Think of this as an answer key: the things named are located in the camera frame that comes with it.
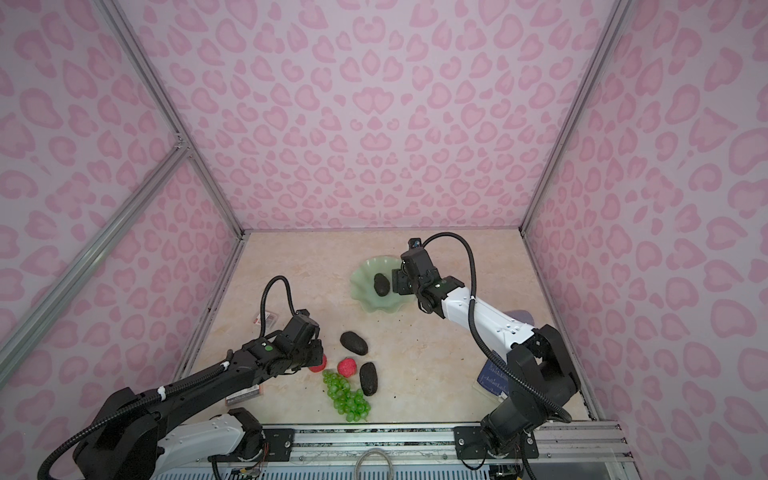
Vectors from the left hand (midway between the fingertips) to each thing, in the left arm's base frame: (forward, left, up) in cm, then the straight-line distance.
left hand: (322, 346), depth 85 cm
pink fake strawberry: (-6, -8, -1) cm, 10 cm away
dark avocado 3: (+22, -17, -2) cm, 28 cm away
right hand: (+17, -25, +12) cm, 32 cm away
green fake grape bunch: (-15, -10, +1) cm, 18 cm away
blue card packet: (-9, -48, -3) cm, 48 cm away
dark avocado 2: (-9, -14, -1) cm, 16 cm away
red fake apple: (-5, +1, -3) cm, 6 cm away
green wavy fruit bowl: (+21, -10, -2) cm, 24 cm away
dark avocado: (+2, -9, -2) cm, 9 cm away
